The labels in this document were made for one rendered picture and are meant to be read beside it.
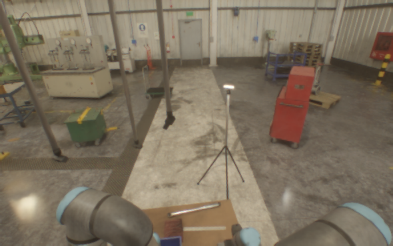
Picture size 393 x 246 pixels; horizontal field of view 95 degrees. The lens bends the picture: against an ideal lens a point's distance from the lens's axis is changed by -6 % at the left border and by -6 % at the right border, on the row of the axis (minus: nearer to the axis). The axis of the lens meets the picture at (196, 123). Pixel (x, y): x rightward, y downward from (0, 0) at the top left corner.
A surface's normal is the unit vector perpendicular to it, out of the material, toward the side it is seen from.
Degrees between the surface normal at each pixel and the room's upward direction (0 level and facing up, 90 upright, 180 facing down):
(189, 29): 90
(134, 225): 55
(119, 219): 43
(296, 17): 90
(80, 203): 23
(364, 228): 18
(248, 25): 90
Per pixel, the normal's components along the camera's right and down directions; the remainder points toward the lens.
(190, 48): 0.01, 0.46
